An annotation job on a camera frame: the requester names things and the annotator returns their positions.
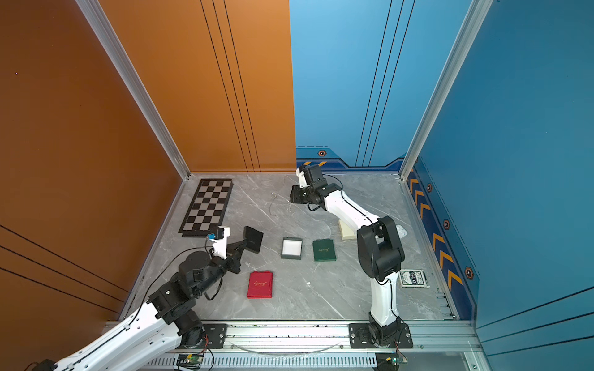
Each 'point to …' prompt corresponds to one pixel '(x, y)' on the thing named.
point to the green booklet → (324, 250)
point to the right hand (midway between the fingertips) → (292, 194)
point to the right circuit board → (387, 362)
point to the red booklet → (260, 285)
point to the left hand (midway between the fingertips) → (247, 240)
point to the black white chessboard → (208, 209)
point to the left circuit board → (191, 361)
